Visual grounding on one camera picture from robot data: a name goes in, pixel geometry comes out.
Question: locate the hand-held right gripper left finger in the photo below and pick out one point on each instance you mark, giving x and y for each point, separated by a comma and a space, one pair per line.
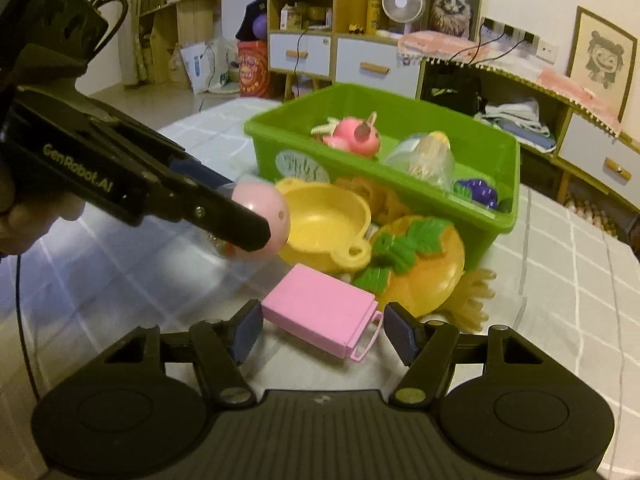
247, 332

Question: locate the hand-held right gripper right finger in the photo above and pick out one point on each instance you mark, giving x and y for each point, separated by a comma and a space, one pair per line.
402, 332

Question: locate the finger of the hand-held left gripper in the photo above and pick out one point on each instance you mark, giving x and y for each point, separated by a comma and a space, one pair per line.
195, 170
225, 220

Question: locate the pink and clear toy ball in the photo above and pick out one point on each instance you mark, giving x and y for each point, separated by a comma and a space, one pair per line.
265, 210

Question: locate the pink toy suitcase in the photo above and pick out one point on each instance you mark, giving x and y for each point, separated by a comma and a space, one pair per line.
315, 310

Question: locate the green plastic box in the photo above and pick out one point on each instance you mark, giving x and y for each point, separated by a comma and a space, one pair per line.
440, 212

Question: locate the pink pig toy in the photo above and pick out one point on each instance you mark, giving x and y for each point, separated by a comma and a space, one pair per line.
350, 135

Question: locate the purple toy grapes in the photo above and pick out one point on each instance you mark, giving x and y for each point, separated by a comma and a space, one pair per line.
477, 190

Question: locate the clear plastic bottle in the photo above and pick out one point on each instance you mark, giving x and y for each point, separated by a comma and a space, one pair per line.
400, 160

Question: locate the person's left hand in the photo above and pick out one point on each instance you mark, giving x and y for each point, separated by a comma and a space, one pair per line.
30, 225

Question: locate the orange toy pumpkin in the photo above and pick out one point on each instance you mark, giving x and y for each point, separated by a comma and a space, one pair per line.
435, 270

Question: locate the yellow toy pot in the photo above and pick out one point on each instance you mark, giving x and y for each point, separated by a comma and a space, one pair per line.
320, 220

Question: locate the white plastic bag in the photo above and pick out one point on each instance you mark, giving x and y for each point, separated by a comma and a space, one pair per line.
200, 65

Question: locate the red printed bag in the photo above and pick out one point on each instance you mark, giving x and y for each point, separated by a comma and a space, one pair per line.
255, 67

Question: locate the purple ball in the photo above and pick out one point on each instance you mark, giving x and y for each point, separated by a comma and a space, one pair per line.
261, 27

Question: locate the dark cloth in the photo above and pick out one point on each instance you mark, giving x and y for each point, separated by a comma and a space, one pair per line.
247, 20

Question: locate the wooden bookshelf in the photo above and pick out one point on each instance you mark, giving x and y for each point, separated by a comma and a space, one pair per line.
170, 10

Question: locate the wooden cabinet unit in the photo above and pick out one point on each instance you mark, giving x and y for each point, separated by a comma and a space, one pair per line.
345, 10

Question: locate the egg tray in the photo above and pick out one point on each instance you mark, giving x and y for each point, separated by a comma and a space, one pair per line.
590, 210

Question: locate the yellow bottle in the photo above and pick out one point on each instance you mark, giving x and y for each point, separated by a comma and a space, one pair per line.
374, 15

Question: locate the folded clothes pile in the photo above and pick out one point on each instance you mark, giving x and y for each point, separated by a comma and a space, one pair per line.
517, 122

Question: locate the black bag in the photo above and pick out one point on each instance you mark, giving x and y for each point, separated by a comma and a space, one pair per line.
452, 87

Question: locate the small white fan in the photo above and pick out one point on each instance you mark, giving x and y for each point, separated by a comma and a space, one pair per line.
402, 2

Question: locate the pink lace cloth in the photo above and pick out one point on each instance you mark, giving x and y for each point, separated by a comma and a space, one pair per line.
550, 82

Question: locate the framed cat picture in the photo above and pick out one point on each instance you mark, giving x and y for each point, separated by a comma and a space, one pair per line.
452, 7

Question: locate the framed cartoon picture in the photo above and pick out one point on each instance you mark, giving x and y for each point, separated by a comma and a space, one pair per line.
602, 62

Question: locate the white wall socket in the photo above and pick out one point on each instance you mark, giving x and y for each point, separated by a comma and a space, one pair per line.
547, 51

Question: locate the wall socket row with plugs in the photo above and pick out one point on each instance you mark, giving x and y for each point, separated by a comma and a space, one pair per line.
507, 32

